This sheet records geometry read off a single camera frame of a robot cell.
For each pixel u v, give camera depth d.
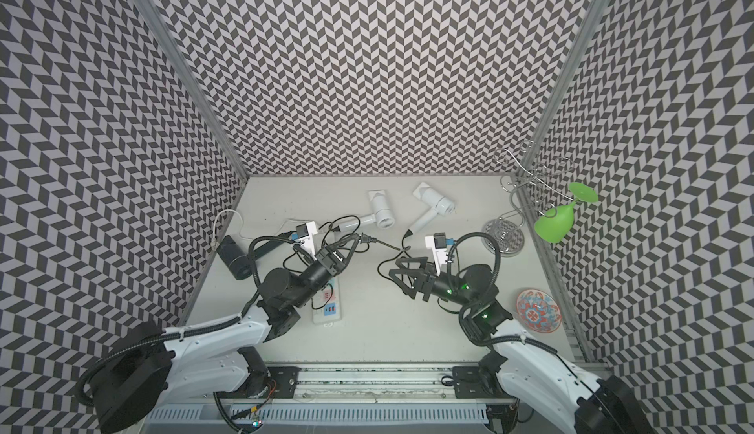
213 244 1.01
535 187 1.16
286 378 0.72
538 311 0.84
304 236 0.64
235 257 0.87
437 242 0.63
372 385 0.74
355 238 0.67
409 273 0.61
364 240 0.67
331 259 0.62
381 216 1.02
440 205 1.02
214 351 0.49
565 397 0.43
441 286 0.64
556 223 0.77
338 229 0.99
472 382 0.72
